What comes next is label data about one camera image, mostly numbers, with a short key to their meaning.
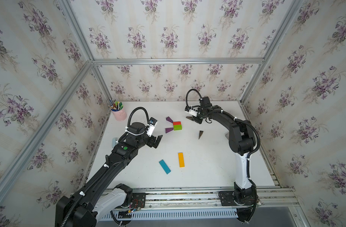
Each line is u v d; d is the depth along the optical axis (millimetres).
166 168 839
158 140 701
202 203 731
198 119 908
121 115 1041
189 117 966
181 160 877
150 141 688
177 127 1012
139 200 728
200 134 983
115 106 1037
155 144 702
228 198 731
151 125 660
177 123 1033
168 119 1063
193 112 907
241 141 567
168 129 1016
